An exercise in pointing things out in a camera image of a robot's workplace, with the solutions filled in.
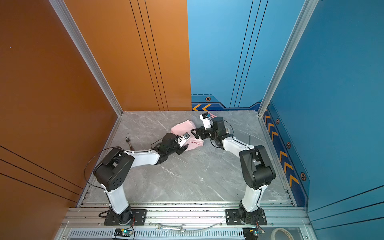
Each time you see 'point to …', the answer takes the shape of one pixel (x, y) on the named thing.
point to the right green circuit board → (251, 233)
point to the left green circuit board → (124, 232)
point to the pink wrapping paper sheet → (186, 126)
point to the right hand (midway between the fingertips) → (195, 129)
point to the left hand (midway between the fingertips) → (185, 139)
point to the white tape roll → (281, 229)
